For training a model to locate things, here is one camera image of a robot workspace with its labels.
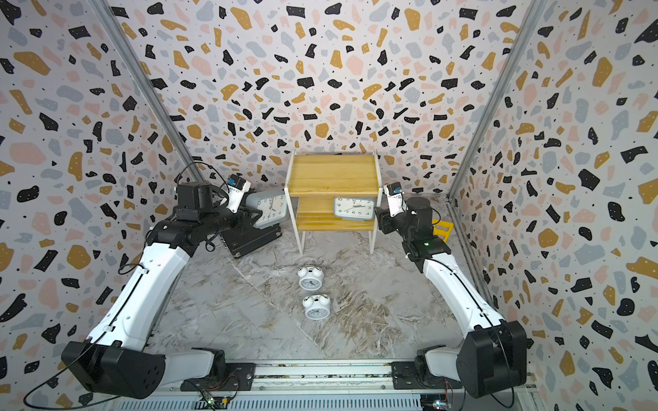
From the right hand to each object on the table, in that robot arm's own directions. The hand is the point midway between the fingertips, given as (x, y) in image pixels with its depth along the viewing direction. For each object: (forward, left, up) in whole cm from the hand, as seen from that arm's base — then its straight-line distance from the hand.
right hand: (384, 204), depth 80 cm
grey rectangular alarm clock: (+5, +9, -8) cm, 13 cm away
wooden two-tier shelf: (+5, +22, +5) cm, 23 cm away
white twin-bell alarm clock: (-15, +24, -20) cm, 35 cm away
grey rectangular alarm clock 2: (-1, +35, +1) cm, 35 cm away
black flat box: (0, +53, -21) cm, 57 cm away
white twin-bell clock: (-25, +21, -21) cm, 38 cm away
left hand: (-6, +38, +4) cm, 39 cm away
